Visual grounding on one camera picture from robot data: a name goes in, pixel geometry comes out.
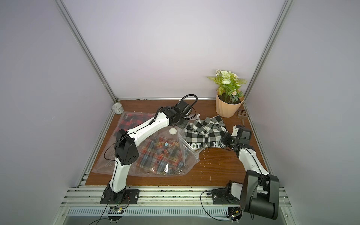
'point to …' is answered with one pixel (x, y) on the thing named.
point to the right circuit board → (235, 213)
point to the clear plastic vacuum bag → (104, 163)
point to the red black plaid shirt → (131, 120)
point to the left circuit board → (116, 210)
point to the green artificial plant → (228, 84)
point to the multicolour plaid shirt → (155, 154)
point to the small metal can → (118, 108)
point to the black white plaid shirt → (204, 133)
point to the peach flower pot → (227, 110)
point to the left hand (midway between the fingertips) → (184, 121)
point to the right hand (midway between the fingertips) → (226, 132)
